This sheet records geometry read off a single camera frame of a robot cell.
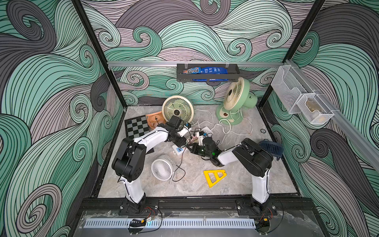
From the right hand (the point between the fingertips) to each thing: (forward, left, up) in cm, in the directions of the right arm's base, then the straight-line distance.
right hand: (187, 145), depth 93 cm
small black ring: (+13, -55, -3) cm, 57 cm away
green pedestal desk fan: (+18, -31, +23) cm, 43 cm away
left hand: (+2, +3, +4) cm, 5 cm away
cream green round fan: (+23, +6, +14) cm, 27 cm away
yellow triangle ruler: (-20, -17, -2) cm, 27 cm away
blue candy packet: (+36, -13, +32) cm, 50 cm away
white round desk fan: (-17, +14, +6) cm, 23 cm away
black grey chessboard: (+15, +36, +1) cm, 39 cm away
